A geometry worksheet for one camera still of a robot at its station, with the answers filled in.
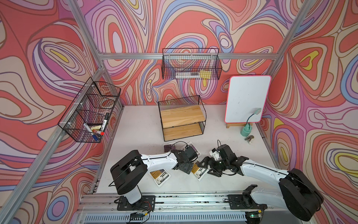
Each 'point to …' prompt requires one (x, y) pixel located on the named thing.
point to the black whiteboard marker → (104, 124)
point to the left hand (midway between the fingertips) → (184, 165)
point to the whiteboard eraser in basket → (97, 128)
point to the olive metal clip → (249, 138)
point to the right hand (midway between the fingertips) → (204, 172)
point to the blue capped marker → (95, 137)
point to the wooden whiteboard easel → (228, 125)
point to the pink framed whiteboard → (246, 93)
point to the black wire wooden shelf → (182, 117)
